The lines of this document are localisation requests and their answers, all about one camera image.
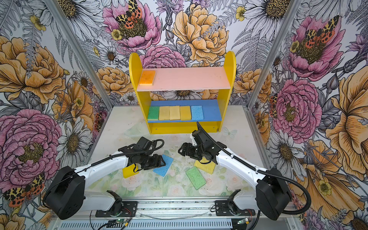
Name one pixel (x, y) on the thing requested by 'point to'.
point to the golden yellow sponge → (185, 112)
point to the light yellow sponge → (175, 112)
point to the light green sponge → (196, 178)
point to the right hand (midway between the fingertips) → (183, 157)
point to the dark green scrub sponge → (153, 113)
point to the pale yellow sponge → (164, 113)
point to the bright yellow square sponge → (128, 171)
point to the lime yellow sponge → (208, 167)
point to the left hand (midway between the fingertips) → (159, 169)
